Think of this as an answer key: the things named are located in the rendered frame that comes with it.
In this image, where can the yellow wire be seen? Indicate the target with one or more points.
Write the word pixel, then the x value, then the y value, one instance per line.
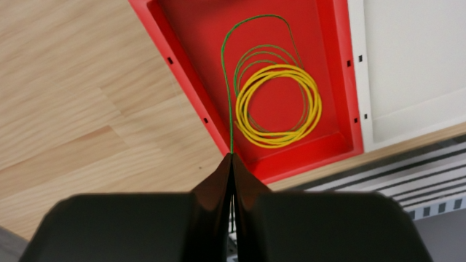
pixel 272 74

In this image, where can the grey slotted aluminium crossbar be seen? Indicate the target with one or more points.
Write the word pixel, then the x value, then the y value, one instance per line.
pixel 428 172

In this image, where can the red crate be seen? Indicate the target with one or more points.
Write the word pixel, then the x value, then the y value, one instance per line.
pixel 189 35

